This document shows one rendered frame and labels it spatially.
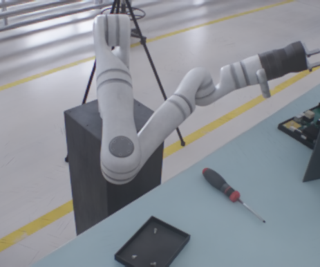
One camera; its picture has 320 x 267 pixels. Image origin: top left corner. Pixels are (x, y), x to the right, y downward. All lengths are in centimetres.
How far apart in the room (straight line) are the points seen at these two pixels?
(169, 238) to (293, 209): 26
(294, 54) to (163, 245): 60
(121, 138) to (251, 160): 29
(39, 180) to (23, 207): 23
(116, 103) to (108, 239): 36
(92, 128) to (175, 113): 35
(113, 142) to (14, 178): 160
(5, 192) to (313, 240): 187
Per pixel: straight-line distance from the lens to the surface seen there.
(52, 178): 238
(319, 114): 113
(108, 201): 130
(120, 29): 113
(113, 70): 100
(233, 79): 103
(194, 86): 101
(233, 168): 86
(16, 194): 231
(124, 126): 89
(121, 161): 85
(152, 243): 69
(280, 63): 104
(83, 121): 126
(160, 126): 96
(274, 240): 74
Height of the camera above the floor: 153
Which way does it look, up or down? 35 degrees down
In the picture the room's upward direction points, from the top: 4 degrees clockwise
